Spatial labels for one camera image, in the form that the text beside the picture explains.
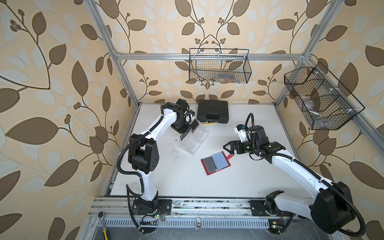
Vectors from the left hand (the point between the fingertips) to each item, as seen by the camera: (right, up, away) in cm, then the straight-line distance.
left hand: (182, 129), depth 88 cm
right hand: (+27, -9, -6) cm, 29 cm away
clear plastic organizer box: (+7, -8, +7) cm, 12 cm away
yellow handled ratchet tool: (-37, -40, -17) cm, 57 cm away
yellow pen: (+18, +3, +20) cm, 27 cm away
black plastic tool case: (+21, +12, +21) cm, 32 cm away
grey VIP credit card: (+17, -21, +1) cm, 27 cm away
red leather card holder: (+21, -20, 0) cm, 29 cm away
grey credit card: (+7, +2, +10) cm, 12 cm away
